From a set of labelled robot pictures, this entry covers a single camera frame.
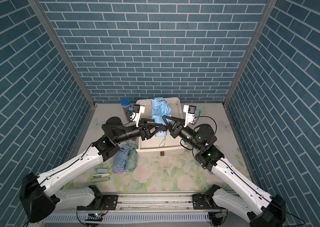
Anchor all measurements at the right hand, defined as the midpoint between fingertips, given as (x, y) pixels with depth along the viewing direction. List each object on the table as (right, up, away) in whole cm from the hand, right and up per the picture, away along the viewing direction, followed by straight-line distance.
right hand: (165, 119), depth 59 cm
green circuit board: (-37, -51, +13) cm, 65 cm away
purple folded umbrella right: (+27, -33, +24) cm, 49 cm away
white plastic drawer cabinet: (0, -12, +5) cm, 13 cm away
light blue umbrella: (-27, -24, +22) cm, 42 cm away
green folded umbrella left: (-20, -26, +24) cm, 41 cm away
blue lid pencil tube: (-28, +11, +36) cm, 47 cm away
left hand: (-1, -4, +1) cm, 4 cm away
